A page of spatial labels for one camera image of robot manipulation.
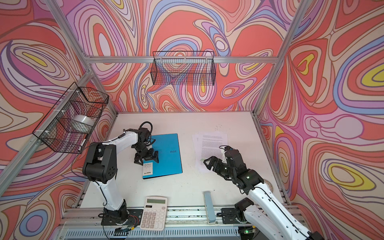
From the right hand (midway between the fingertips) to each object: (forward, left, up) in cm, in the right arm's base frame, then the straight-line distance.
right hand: (210, 168), depth 76 cm
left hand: (+11, +34, -11) cm, 37 cm away
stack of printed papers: (+23, -1, -14) cm, 27 cm away
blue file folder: (+14, +24, -14) cm, 31 cm away
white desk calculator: (-18, +29, -11) cm, 36 cm away
